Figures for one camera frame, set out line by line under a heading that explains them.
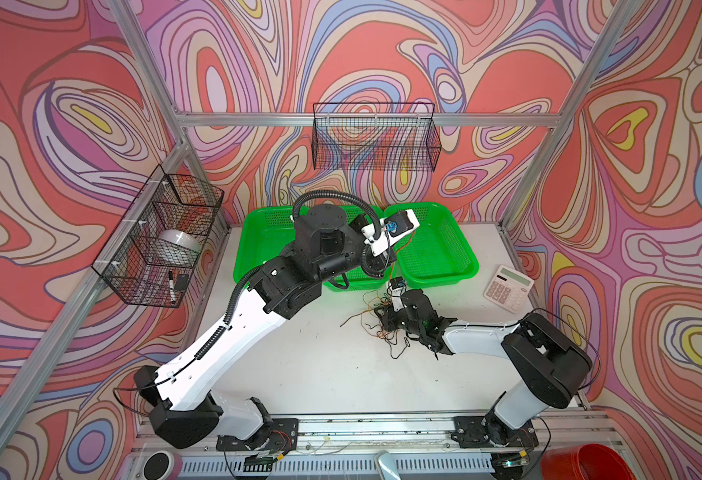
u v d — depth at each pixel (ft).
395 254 1.59
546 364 1.51
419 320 2.31
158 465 2.15
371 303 2.88
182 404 1.23
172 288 2.36
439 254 3.67
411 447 2.38
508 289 3.24
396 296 2.56
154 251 2.33
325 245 1.33
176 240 2.37
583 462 2.26
